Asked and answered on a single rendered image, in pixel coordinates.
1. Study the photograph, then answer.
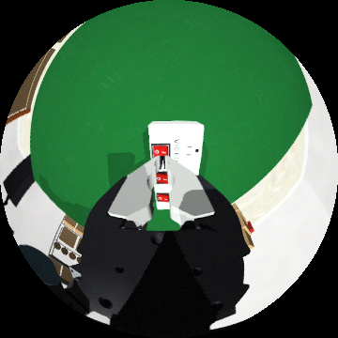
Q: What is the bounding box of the white power strip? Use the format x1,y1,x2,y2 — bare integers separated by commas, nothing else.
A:
148,121,204,209

